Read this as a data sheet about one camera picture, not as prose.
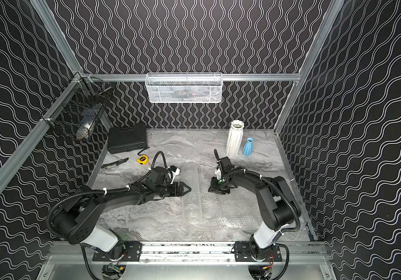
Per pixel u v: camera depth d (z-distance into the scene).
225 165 0.76
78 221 0.44
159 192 0.75
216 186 0.82
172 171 0.81
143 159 1.03
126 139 1.08
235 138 0.95
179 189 0.78
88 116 1.03
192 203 0.80
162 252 0.76
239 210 0.86
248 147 1.01
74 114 0.92
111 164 1.01
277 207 0.47
